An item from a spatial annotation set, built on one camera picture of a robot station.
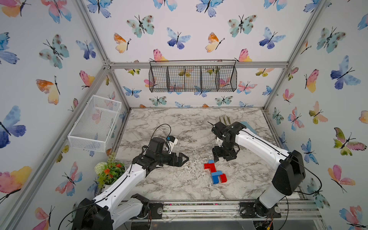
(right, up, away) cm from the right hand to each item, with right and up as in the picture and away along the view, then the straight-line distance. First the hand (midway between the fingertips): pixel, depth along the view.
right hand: (220, 159), depth 78 cm
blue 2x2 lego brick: (-1, -13, +5) cm, 14 cm away
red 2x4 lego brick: (-3, -6, +9) cm, 11 cm away
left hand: (-20, +1, 0) cm, 20 cm away
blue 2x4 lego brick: (+1, -10, +8) cm, 13 cm away
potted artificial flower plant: (-54, -4, -10) cm, 55 cm away
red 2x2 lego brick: (+3, -12, +5) cm, 13 cm away
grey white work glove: (+11, +22, +33) cm, 41 cm away
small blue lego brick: (-3, -4, +10) cm, 11 cm away
